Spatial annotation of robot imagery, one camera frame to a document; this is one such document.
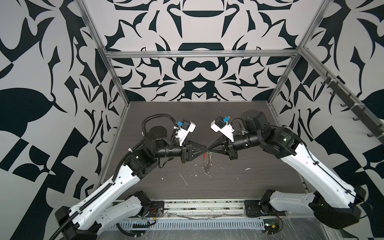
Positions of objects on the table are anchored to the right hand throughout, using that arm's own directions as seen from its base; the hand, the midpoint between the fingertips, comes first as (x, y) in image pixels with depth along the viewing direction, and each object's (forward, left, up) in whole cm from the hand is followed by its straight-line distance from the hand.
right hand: (210, 149), depth 56 cm
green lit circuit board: (-21, -29, -37) cm, 52 cm away
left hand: (+1, +1, 0) cm, 1 cm away
